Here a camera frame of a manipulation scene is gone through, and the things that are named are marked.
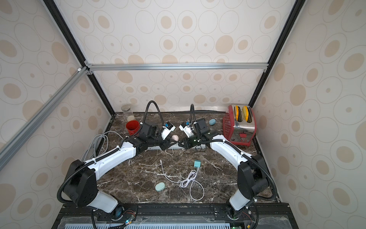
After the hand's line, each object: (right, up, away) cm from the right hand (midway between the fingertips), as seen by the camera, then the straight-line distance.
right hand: (184, 142), depth 83 cm
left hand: (-4, +2, -3) cm, 5 cm away
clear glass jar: (-42, +21, +20) cm, 51 cm away
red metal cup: (-35, +9, +14) cm, 39 cm away
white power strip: (-5, -2, -3) cm, 6 cm away
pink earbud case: (-5, +3, -2) cm, 6 cm away
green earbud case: (-13, -25, -3) cm, 28 cm away
